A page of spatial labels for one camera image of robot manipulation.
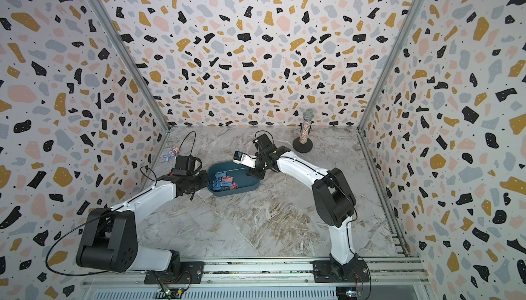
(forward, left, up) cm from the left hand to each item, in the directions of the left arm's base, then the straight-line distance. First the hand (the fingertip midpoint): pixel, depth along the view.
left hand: (210, 178), depth 91 cm
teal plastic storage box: (+3, -5, -5) cm, 8 cm away
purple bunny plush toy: (+18, +24, -5) cm, 31 cm away
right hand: (+2, -18, +4) cm, 18 cm away
